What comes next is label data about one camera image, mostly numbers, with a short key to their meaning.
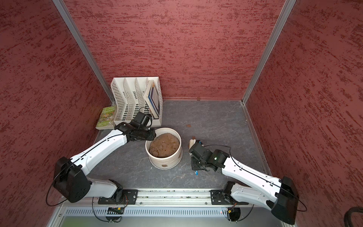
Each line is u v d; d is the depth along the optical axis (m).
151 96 0.91
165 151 0.80
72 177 0.40
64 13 0.73
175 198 0.76
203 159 0.56
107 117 1.04
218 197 0.73
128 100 1.13
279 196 0.40
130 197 0.74
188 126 1.03
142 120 0.64
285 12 0.73
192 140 0.79
